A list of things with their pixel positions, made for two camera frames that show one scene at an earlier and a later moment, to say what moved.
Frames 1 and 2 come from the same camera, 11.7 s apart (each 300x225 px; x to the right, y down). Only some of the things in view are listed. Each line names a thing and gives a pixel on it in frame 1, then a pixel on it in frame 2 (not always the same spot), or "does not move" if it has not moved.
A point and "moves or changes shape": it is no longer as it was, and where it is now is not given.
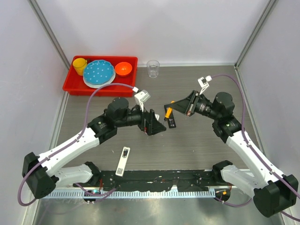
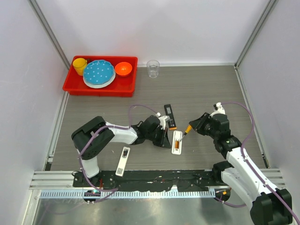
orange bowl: x=123 y=69 does not move
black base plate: x=153 y=180 does not move
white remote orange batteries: x=157 y=116 moves or changes shape
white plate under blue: x=99 y=85 does not move
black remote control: x=171 y=123 does not move
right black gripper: x=188 y=106 to x=198 y=124
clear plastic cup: x=153 y=67 does not move
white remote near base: x=123 y=161 does not move
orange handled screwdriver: x=168 y=110 to x=188 y=129
